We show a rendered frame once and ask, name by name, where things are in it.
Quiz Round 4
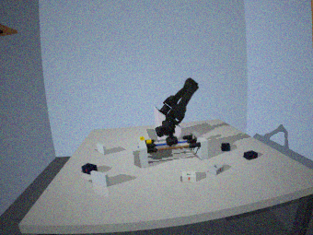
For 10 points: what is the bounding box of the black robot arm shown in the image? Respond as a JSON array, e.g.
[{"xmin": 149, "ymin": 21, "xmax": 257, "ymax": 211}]
[{"xmin": 155, "ymin": 78, "xmax": 199, "ymax": 137}]

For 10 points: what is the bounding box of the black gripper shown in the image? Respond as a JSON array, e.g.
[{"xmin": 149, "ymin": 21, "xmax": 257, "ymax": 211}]
[{"xmin": 166, "ymin": 125, "xmax": 178, "ymax": 147}]

